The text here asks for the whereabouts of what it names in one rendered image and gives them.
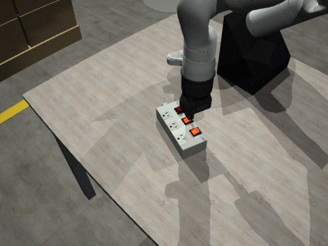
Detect white power strip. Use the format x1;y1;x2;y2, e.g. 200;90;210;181
156;101;208;159

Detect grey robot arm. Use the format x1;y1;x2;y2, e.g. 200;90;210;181
176;0;328;62

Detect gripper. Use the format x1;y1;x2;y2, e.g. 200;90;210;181
166;50;216;121

